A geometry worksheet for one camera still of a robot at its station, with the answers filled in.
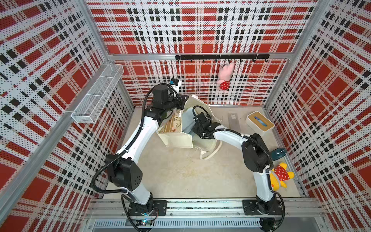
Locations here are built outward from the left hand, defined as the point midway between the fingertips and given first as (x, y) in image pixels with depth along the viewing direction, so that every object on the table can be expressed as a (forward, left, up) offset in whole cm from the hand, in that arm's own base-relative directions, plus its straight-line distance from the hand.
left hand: (189, 96), depth 77 cm
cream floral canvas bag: (-11, +11, -16) cm, 22 cm away
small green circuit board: (-54, +22, -34) cm, 67 cm away
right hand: (-2, -3, -26) cm, 26 cm away
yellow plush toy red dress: (-32, -50, -29) cm, 66 cm away
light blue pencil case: (+2, +2, -23) cm, 23 cm away
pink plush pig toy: (+23, -23, -3) cm, 32 cm away
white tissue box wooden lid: (+7, -52, -32) cm, 61 cm away
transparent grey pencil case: (+10, -33, -36) cm, 50 cm away
